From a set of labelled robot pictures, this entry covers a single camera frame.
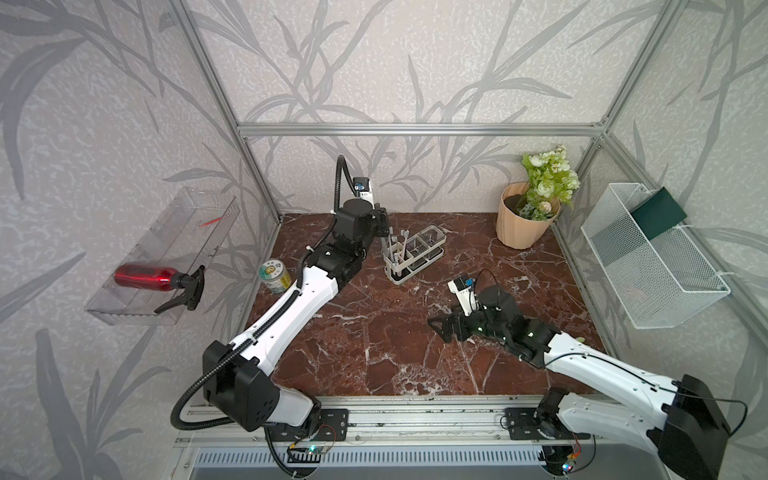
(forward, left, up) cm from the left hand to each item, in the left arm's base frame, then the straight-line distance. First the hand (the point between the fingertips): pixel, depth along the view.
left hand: (380, 205), depth 75 cm
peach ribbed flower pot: (+13, -45, -23) cm, 52 cm away
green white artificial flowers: (+18, -53, -7) cm, 56 cm away
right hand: (-20, -16, -20) cm, 32 cm away
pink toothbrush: (+5, -7, -17) cm, 19 cm away
